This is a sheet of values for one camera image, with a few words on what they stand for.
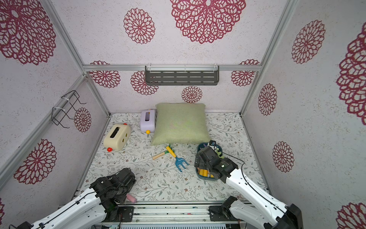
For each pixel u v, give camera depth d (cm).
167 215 75
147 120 103
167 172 89
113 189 57
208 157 57
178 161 93
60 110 74
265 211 41
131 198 78
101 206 63
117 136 95
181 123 98
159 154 95
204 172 84
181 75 92
